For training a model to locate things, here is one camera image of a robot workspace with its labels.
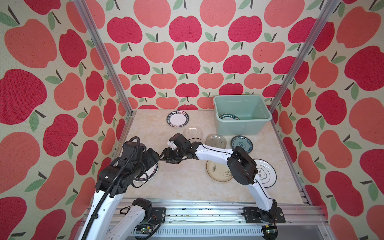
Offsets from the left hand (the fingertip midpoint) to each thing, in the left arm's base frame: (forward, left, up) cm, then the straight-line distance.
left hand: (157, 159), depth 67 cm
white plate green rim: (-10, +1, +6) cm, 12 cm away
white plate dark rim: (+47, -5, -23) cm, 53 cm away
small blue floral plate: (+26, -53, -25) cm, 64 cm away
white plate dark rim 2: (+48, -40, -21) cm, 66 cm away
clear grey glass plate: (+28, -33, -26) cm, 51 cm away
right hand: (+8, 0, -15) cm, 17 cm away
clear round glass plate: (+33, -18, -25) cm, 45 cm away
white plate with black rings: (+2, -61, -25) cm, 66 cm away
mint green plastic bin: (+49, -56, -21) cm, 78 cm away
